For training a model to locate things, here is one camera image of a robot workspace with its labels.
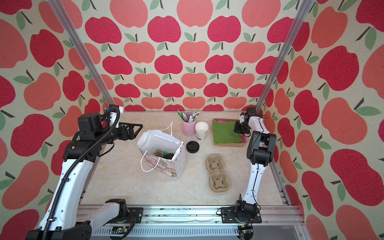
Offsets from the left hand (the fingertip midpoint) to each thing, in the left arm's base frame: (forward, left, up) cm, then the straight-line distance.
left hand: (137, 125), depth 68 cm
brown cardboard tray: (+9, -48, -31) cm, 58 cm away
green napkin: (+18, -48, -30) cm, 59 cm away
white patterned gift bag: (+4, -6, -29) cm, 30 cm away
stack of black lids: (+8, -26, -32) cm, 42 cm away
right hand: (+20, -59, -30) cm, 69 cm away
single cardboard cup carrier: (+3, -4, -30) cm, 30 cm away
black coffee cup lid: (-4, -13, -21) cm, 25 cm away
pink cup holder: (+19, -23, -25) cm, 39 cm away
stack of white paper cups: (+19, -32, -25) cm, 45 cm away
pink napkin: (+12, -60, -28) cm, 67 cm away
